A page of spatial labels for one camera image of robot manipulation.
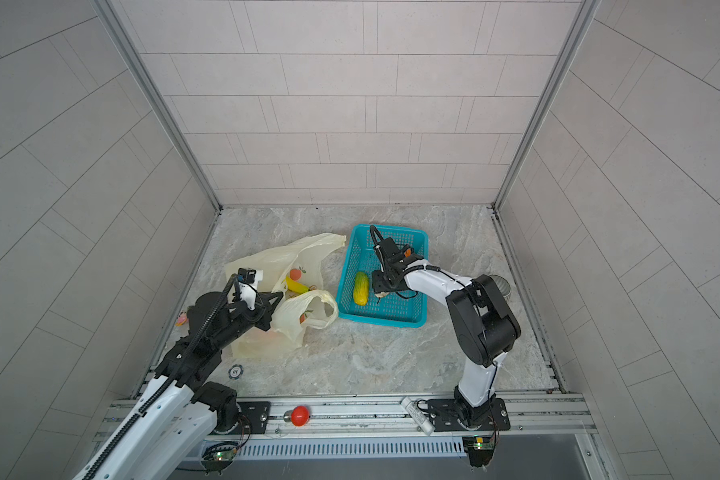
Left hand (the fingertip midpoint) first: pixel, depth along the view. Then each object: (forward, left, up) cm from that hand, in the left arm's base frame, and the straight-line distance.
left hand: (288, 291), depth 74 cm
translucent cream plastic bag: (-7, -4, +3) cm, 8 cm away
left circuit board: (-33, +12, -14) cm, 38 cm away
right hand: (+11, -23, -16) cm, 30 cm away
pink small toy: (-2, +33, -14) cm, 36 cm away
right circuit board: (-31, -46, -17) cm, 58 cm away
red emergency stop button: (-25, -4, -14) cm, 29 cm away
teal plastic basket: (+3, -28, -17) cm, 33 cm away
